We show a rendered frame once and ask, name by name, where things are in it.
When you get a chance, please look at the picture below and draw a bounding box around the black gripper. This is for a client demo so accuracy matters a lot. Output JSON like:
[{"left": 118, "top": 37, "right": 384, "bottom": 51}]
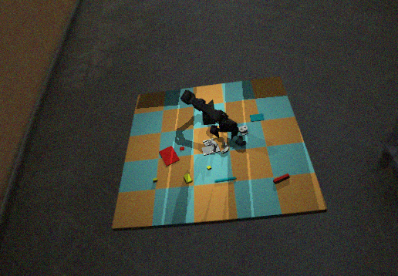
[{"left": 210, "top": 125, "right": 239, "bottom": 139}]

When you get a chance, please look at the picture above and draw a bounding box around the dark red rectangular bar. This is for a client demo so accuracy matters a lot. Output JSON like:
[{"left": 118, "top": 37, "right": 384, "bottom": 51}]
[{"left": 273, "top": 174, "right": 289, "bottom": 183}]

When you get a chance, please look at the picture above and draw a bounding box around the red flat plate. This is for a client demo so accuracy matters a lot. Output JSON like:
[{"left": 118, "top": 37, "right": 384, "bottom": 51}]
[{"left": 159, "top": 146, "right": 179, "bottom": 166}]

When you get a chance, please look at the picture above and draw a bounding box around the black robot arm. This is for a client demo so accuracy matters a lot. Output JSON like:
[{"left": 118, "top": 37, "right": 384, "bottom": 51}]
[{"left": 181, "top": 90, "right": 238, "bottom": 131}]

